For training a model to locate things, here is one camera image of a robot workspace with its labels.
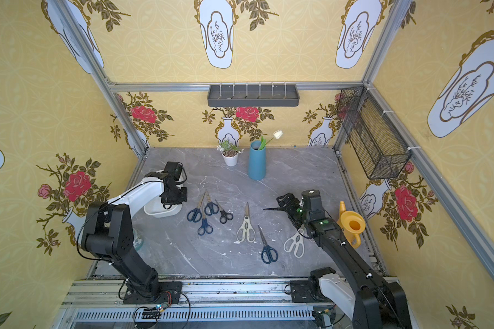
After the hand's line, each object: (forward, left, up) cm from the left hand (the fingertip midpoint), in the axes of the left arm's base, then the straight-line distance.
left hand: (179, 199), depth 94 cm
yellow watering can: (-17, -71, +7) cm, 74 cm away
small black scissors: (-6, -20, -5) cm, 22 cm away
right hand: (-8, -43, +7) cm, 44 cm away
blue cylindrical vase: (+14, -36, +10) cm, 40 cm away
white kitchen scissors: (-20, -51, -4) cm, 55 cm away
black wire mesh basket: (+1, -78, +30) cm, 84 cm away
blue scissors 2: (-2, -14, -6) cm, 15 cm away
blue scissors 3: (-12, -12, -5) cm, 17 cm away
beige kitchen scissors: (-14, -31, -3) cm, 34 cm away
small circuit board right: (-44, -58, -5) cm, 73 cm away
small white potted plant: (+27, -22, +2) cm, 35 cm away
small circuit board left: (-42, +2, -5) cm, 42 cm away
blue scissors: (-5, -7, -5) cm, 10 cm away
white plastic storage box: (-7, +7, +5) cm, 11 cm away
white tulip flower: (+19, -44, +22) cm, 53 cm away
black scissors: (-4, -44, -4) cm, 44 cm away
